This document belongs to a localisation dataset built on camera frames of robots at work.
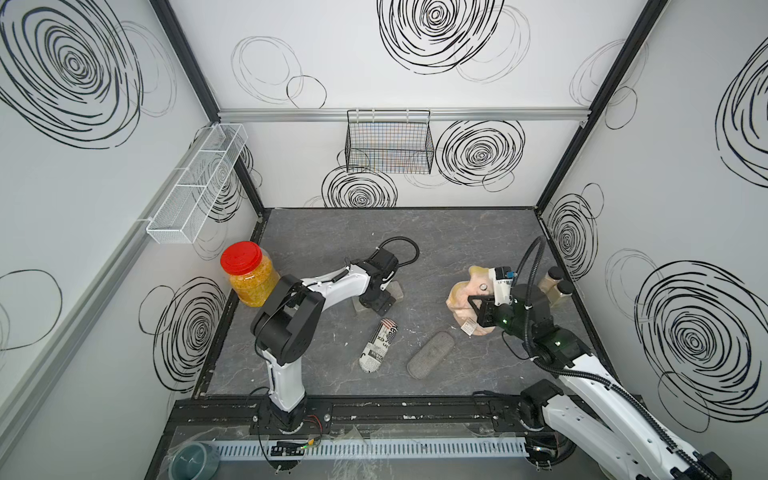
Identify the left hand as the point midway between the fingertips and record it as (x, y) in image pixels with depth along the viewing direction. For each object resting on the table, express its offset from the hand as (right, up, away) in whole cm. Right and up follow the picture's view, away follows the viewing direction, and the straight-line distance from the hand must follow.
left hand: (372, 297), depth 94 cm
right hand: (+27, +3, -17) cm, 32 cm away
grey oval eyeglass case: (+20, -11, -12) cm, 25 cm away
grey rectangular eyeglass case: (+7, +2, -1) cm, 8 cm away
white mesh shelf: (-46, +24, -22) cm, 57 cm away
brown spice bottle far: (+56, +8, -3) cm, 57 cm away
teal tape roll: (-39, -32, -27) cm, 57 cm away
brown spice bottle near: (+57, +4, -7) cm, 58 cm away
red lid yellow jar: (-33, +9, -12) cm, 36 cm away
